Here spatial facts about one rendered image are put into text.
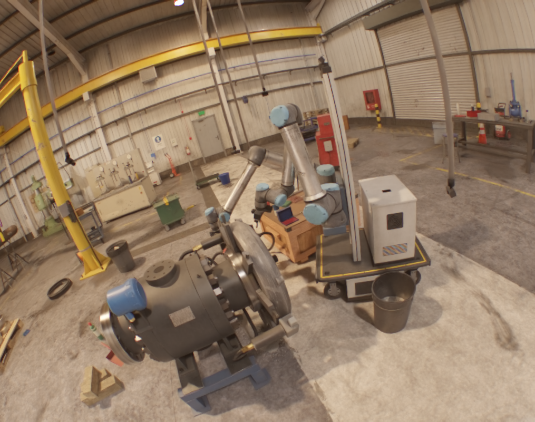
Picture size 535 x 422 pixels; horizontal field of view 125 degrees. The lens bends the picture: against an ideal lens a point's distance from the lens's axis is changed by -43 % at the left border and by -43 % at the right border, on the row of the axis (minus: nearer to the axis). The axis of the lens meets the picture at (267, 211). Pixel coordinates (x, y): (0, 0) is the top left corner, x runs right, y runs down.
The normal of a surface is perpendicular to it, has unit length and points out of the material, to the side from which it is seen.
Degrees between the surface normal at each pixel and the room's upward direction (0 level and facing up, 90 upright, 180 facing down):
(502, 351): 0
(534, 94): 90
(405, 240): 90
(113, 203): 90
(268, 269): 55
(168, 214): 90
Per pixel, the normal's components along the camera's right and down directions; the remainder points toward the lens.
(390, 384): -0.25, -0.89
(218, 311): 0.33, 0.00
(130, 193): 0.16, 0.35
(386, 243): -0.18, 0.43
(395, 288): -0.48, 0.40
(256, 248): 0.05, -0.59
